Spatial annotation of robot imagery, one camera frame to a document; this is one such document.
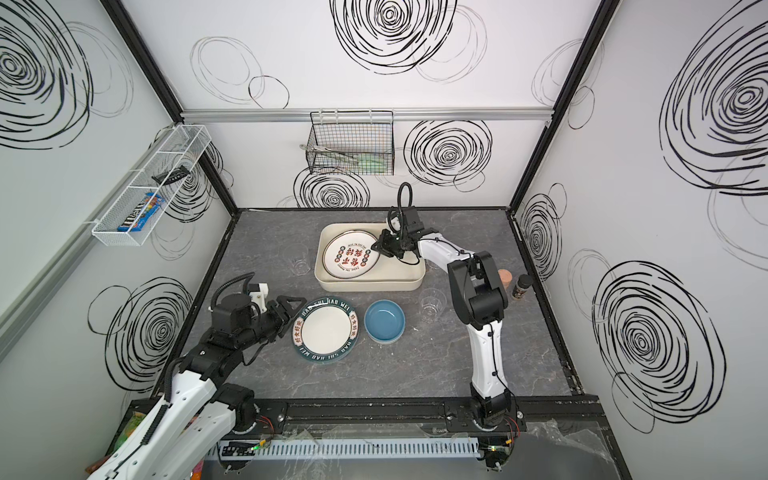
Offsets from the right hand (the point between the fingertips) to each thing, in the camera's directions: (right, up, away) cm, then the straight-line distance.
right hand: (367, 246), depth 96 cm
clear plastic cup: (+21, -18, -4) cm, 27 cm away
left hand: (-14, -15, -19) cm, 28 cm away
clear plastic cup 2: (-25, -4, +5) cm, 25 cm away
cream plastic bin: (+7, -10, +4) cm, 13 cm away
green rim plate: (-12, -24, -9) cm, 28 cm away
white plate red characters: (-6, -3, +2) cm, 7 cm away
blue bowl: (+6, -21, -14) cm, 26 cm away
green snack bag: (-54, -42, -26) cm, 73 cm away
